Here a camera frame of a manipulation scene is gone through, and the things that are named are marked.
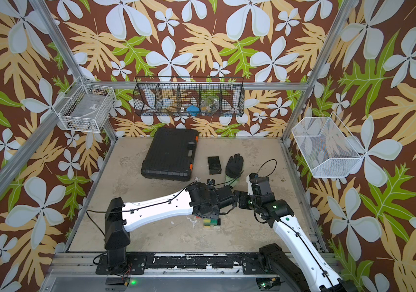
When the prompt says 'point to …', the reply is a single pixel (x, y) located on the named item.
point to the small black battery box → (214, 165)
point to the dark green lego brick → (214, 222)
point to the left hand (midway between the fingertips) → (214, 211)
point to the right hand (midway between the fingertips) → (238, 196)
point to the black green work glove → (233, 170)
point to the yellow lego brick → (207, 222)
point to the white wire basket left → (85, 107)
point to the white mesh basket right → (329, 149)
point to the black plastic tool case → (171, 154)
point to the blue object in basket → (193, 110)
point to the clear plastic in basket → (209, 105)
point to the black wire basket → (189, 97)
